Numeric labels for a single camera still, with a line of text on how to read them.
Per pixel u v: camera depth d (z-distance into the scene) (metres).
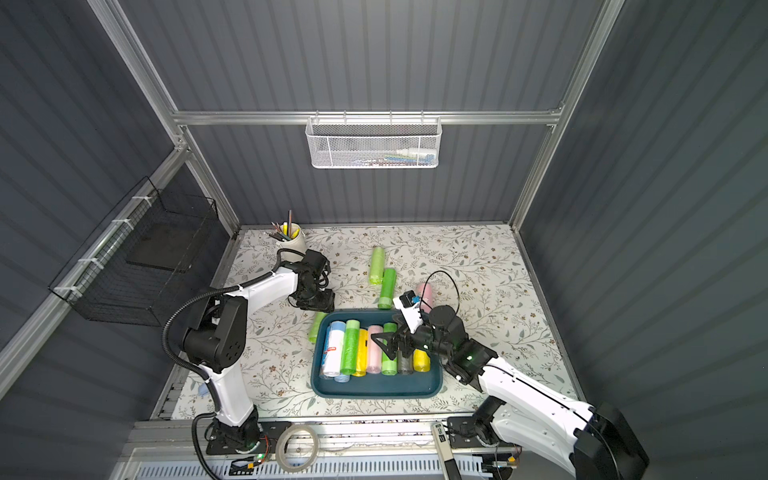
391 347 0.66
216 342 0.50
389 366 0.82
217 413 0.59
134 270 0.73
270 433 0.74
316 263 0.80
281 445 0.71
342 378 0.80
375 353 0.83
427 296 0.64
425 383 0.82
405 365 0.82
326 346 0.86
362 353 0.84
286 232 1.06
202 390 0.79
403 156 0.93
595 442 0.41
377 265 1.05
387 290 0.99
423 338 0.66
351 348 0.81
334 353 0.80
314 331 0.89
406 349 0.67
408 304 0.66
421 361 0.83
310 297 0.82
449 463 0.67
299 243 1.05
